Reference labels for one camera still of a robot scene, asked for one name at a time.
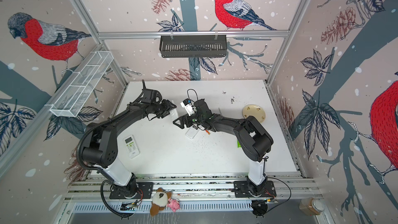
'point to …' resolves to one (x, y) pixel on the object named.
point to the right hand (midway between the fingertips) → (178, 121)
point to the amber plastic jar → (311, 206)
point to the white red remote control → (192, 131)
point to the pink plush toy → (173, 204)
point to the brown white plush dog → (160, 198)
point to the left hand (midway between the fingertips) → (174, 107)
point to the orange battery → (208, 131)
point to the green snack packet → (239, 144)
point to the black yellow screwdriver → (219, 111)
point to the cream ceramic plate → (253, 110)
